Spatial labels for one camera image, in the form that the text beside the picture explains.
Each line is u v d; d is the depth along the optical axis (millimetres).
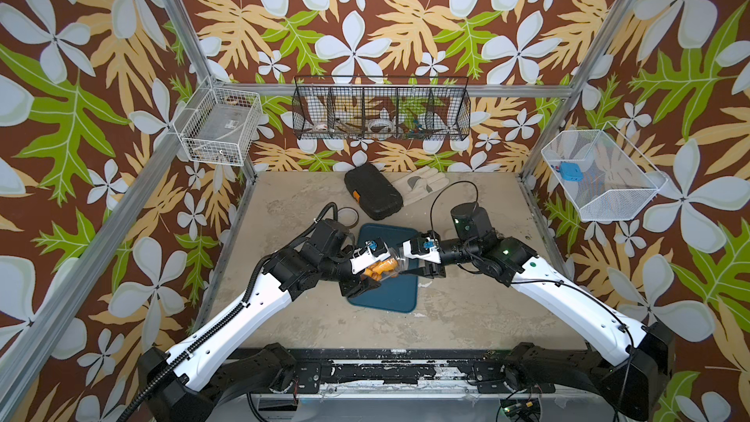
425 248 557
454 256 601
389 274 686
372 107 973
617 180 768
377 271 687
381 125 985
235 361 559
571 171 858
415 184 1154
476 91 980
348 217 1078
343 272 612
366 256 596
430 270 606
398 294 897
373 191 1078
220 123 868
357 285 606
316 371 754
